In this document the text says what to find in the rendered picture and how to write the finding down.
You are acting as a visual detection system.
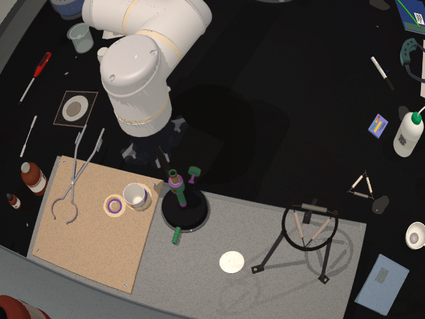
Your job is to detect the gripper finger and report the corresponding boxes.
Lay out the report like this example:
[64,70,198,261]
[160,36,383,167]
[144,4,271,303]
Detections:
[157,146,172,177]

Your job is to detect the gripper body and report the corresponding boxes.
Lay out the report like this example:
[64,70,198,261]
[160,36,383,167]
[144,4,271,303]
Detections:
[120,114,190,167]

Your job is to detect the purple burner air sleeve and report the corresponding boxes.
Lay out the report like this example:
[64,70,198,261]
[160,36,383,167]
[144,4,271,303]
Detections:
[167,175,185,195]

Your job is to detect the white porcelain crucible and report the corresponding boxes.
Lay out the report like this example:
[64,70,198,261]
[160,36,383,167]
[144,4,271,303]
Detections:
[122,183,149,210]

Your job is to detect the black base bunsen burner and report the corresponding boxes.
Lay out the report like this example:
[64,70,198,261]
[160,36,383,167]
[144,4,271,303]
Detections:
[161,168,211,246]

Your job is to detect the grey metal crucible tongs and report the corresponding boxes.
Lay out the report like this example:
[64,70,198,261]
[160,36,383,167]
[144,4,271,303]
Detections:
[50,124,106,225]

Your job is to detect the tan heat tile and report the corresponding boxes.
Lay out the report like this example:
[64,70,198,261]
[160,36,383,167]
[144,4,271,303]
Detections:
[31,155,165,294]

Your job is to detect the white crucible lid disc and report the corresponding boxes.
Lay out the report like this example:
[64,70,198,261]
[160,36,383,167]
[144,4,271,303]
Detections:
[218,250,246,274]

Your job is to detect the pipeclay triangle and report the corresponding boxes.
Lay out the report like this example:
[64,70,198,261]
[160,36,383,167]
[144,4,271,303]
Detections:
[346,170,377,201]
[292,202,339,249]

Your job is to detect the brown reagent bottle white label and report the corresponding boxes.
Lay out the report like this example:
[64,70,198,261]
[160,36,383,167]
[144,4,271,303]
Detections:
[20,161,48,197]

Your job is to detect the white spatula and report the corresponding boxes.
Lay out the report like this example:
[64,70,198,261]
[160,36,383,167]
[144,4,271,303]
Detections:
[19,115,39,158]

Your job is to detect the clear glass beaker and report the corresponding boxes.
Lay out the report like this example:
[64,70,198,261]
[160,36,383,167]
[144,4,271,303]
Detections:
[67,22,95,54]

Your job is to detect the black iron tripod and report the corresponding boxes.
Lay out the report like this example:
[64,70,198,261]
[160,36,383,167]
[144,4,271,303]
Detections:
[250,198,341,284]

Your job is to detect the grey work platform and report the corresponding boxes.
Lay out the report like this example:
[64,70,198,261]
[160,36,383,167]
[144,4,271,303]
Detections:
[26,156,368,319]

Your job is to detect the small brown dropper bottle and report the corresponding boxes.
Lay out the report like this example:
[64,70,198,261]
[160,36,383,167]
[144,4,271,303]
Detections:
[6,193,22,211]

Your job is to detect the grey blue glass desiccator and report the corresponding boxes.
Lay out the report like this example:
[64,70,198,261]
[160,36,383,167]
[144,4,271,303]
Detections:
[49,0,84,20]

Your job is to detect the large red brown bottle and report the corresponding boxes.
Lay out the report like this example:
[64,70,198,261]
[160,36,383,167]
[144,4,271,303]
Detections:
[0,294,51,319]

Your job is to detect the blue colour chart card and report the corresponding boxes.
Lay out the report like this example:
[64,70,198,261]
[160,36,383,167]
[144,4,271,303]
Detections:
[367,113,390,138]

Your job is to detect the white black marker pen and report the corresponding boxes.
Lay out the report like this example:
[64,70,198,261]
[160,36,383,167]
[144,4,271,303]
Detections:
[370,56,396,92]

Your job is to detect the white wash bottle green cap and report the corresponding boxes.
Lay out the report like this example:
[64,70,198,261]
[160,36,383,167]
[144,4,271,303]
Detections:
[392,105,425,158]

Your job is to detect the light blue square pad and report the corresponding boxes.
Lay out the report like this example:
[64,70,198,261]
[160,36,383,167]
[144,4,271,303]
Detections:
[354,253,410,317]

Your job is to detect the white evaporating dish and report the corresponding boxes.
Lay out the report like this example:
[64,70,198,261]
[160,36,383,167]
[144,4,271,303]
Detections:
[405,221,425,251]

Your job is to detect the teal safety goggles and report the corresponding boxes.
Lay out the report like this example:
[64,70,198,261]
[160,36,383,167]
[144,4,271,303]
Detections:
[399,37,425,84]

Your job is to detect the blue notebook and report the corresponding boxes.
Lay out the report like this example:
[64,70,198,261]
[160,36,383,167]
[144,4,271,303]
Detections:
[394,0,425,35]

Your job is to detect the tan ring with purple band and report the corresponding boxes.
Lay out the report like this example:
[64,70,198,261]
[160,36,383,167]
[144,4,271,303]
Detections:
[103,193,126,219]

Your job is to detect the wire gauze square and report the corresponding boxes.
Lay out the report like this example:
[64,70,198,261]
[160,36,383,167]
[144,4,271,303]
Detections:
[52,90,99,128]

